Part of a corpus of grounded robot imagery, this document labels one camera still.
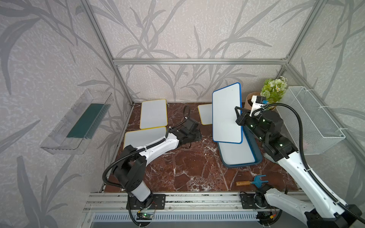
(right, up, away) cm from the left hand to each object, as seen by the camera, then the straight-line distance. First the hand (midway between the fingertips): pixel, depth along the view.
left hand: (199, 136), depth 86 cm
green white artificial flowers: (+46, +28, +1) cm, 54 cm away
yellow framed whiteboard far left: (-35, +14, +25) cm, 45 cm away
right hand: (+16, +17, -19) cm, 30 cm away
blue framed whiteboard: (+23, -12, +4) cm, 26 cm away
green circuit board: (-29, -38, -15) cm, 50 cm away
